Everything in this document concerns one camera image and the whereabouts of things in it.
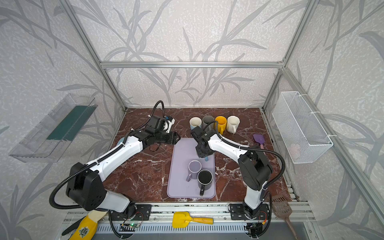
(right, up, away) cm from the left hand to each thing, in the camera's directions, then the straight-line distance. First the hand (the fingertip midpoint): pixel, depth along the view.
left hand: (179, 133), depth 84 cm
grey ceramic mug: (+17, +8, +17) cm, 25 cm away
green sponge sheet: (-43, +4, -21) cm, 48 cm away
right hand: (+15, -10, +6) cm, 19 cm away
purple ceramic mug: (+8, -19, -3) cm, 21 cm away
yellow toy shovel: (+3, -41, -12) cm, 43 cm away
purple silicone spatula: (+53, -6, +17) cm, 56 cm away
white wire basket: (+55, 0, -22) cm, 60 cm away
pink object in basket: (+59, -8, -11) cm, 60 cm away
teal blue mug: (+16, -16, +5) cm, 23 cm away
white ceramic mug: (+35, +6, +18) cm, 39 cm away
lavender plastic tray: (0, -15, +11) cm, 18 cm away
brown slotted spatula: (+53, -37, -9) cm, 65 cm away
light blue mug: (+8, +6, +17) cm, 20 cm away
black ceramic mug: (+14, -23, -7) cm, 28 cm away
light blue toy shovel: (-43, -7, +19) cm, 48 cm away
